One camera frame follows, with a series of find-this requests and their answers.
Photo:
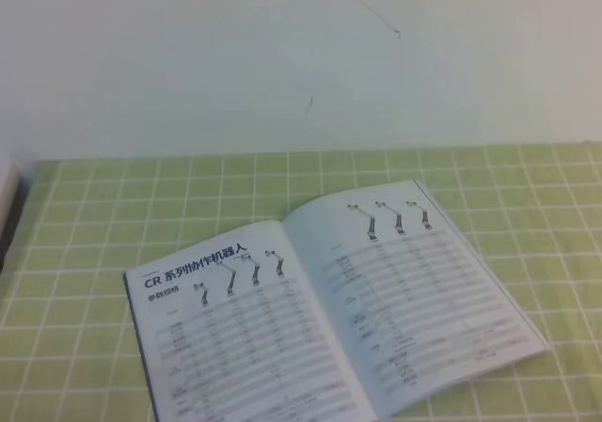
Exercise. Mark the white box at left edge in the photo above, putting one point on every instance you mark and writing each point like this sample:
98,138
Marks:
10,178

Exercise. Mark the green checked tablecloth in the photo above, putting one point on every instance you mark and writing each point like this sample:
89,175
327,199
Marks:
68,348

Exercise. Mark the robot catalogue book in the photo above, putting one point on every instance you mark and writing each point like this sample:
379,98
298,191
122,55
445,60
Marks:
353,307

